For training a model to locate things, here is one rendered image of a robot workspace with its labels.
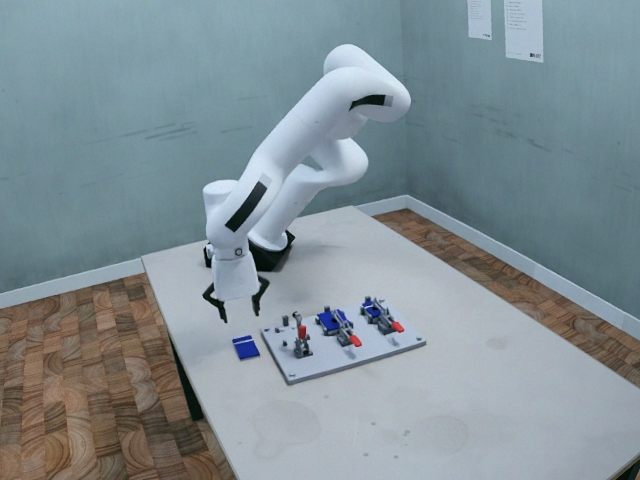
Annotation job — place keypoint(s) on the blue plate with white stripe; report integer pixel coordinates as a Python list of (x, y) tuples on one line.
[(246, 348)]

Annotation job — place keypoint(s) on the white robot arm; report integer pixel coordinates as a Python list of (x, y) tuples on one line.
[(274, 188)]

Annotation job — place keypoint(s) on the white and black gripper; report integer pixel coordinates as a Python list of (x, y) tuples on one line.
[(235, 280)]

